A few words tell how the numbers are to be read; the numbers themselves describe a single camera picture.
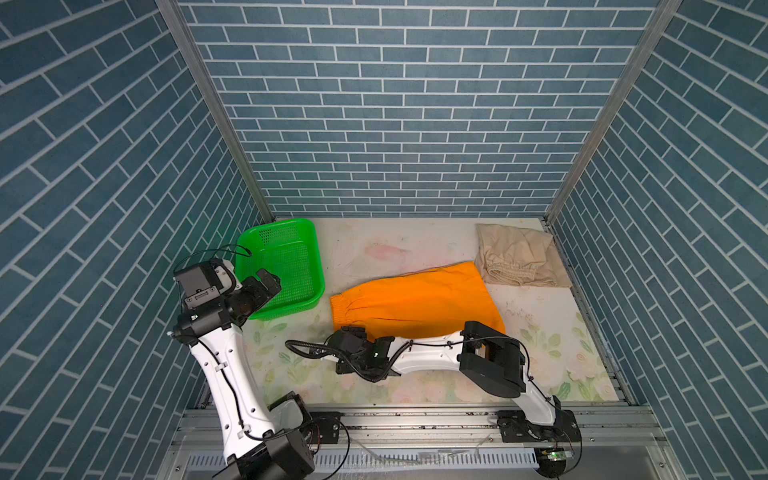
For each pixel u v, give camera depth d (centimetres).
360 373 63
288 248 110
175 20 71
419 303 97
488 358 54
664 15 71
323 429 73
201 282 50
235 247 101
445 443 72
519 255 105
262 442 37
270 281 65
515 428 73
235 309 47
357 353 64
